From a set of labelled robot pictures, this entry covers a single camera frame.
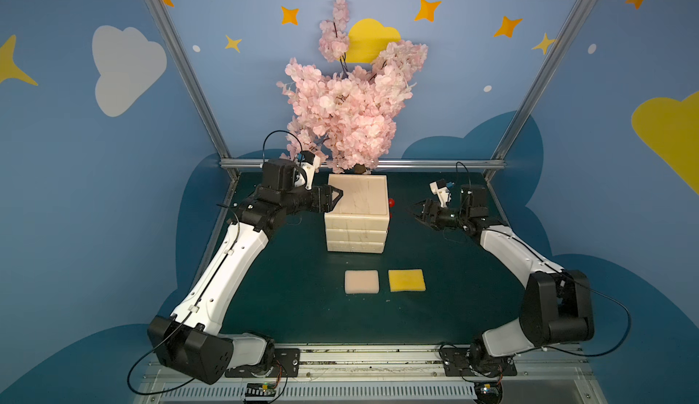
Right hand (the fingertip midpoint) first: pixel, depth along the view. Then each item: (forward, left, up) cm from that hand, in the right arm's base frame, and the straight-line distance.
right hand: (414, 211), depth 85 cm
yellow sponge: (-15, +1, -19) cm, 24 cm away
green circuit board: (-48, +42, -21) cm, 67 cm away
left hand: (-4, +25, +14) cm, 29 cm away
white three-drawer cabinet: (-6, +17, +1) cm, 18 cm away
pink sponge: (-17, +16, -18) cm, 29 cm away
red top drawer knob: (+3, +7, 0) cm, 8 cm away
